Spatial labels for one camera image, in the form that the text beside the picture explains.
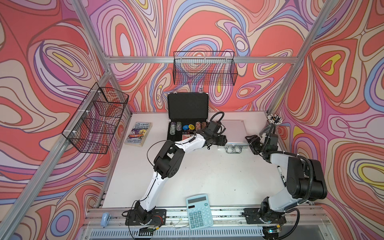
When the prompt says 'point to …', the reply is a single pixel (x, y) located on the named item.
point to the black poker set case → (187, 114)
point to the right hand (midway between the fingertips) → (246, 142)
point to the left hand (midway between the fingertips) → (226, 141)
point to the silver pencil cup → (273, 120)
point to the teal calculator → (199, 211)
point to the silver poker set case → (235, 133)
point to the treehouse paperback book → (138, 133)
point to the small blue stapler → (105, 218)
